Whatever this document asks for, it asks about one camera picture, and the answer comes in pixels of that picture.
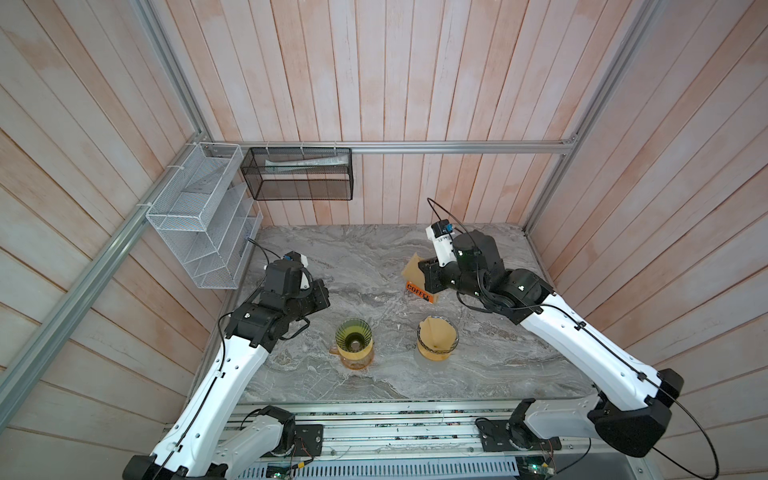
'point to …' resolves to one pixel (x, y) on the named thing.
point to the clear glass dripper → (447, 321)
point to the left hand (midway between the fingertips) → (329, 297)
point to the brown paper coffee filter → (437, 333)
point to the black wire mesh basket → (299, 173)
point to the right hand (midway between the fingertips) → (418, 264)
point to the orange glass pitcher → (354, 363)
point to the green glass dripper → (353, 335)
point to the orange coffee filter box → (432, 298)
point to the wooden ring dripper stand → (436, 351)
